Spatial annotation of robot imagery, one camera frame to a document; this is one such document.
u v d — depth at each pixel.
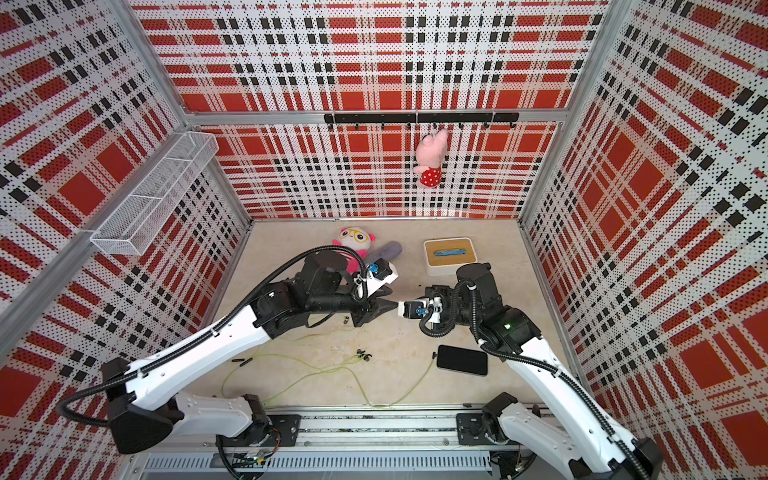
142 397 0.39
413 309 0.53
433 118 0.90
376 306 0.57
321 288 0.51
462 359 0.87
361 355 0.86
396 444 0.73
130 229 0.69
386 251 1.09
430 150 0.93
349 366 0.85
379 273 0.54
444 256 1.06
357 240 1.07
